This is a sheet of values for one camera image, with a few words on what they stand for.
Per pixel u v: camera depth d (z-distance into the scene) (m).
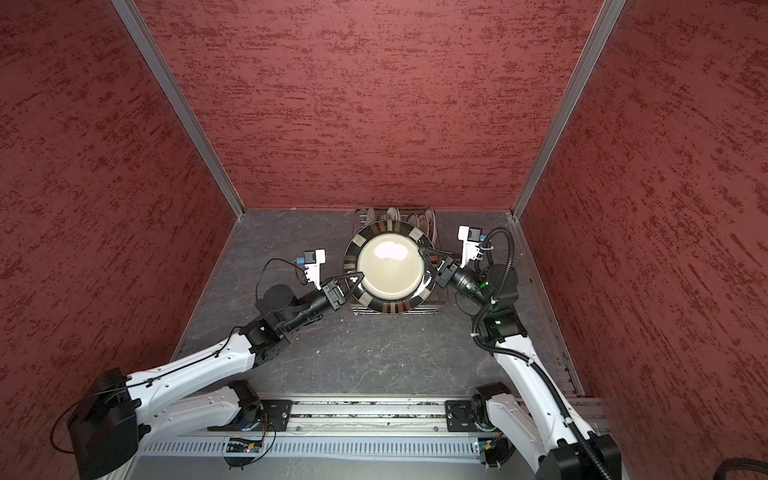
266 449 0.70
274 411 0.74
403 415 0.76
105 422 0.39
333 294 0.62
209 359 0.50
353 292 0.67
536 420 0.45
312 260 0.64
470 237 0.61
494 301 0.52
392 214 1.00
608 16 0.71
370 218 1.05
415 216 0.98
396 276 0.68
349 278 0.67
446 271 0.61
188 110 0.90
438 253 0.64
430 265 0.66
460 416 0.74
